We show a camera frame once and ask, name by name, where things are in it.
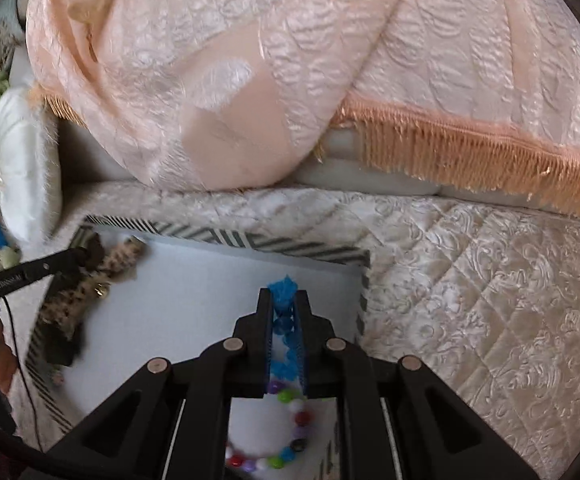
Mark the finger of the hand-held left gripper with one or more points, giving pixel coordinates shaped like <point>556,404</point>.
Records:
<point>55,264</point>

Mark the leopard print scrunchie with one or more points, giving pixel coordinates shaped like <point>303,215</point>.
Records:
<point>122,257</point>

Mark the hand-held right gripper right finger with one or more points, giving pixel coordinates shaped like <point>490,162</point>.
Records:
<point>301,345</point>

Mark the quilted cream bedspread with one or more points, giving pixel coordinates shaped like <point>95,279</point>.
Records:
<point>470,285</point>

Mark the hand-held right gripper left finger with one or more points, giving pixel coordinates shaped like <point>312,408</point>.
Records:
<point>270,340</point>

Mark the striped shallow box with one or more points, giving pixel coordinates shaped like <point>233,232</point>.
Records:
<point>195,300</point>

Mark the leopard print hair clip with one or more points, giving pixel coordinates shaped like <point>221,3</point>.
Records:
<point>75,305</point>

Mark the white round satin pillow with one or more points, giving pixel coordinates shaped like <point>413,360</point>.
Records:
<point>20,170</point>

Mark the peach fringed blanket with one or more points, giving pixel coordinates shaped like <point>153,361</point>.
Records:
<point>270,60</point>

